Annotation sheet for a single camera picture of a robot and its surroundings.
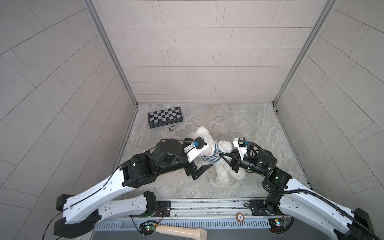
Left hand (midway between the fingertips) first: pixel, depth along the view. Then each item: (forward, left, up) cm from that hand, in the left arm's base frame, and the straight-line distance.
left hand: (209, 156), depth 56 cm
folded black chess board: (+42, +28, -29) cm, 58 cm away
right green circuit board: (-19, -32, -31) cm, 49 cm away
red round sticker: (-17, -16, -31) cm, 38 cm away
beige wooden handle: (-23, +5, -27) cm, 36 cm away
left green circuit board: (-21, +27, -29) cm, 44 cm away
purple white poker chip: (+38, +12, -32) cm, 51 cm away
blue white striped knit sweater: (+4, -4, -10) cm, 11 cm away
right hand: (+4, -6, -10) cm, 13 cm away
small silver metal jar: (+33, +23, -30) cm, 50 cm away
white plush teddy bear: (0, -7, -14) cm, 16 cm away
